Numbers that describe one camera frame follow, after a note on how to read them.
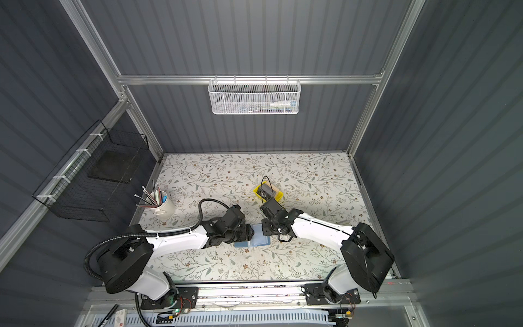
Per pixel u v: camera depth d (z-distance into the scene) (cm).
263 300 74
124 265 44
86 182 72
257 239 87
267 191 99
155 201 91
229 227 67
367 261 43
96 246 42
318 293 74
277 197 99
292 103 91
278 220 66
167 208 89
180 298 72
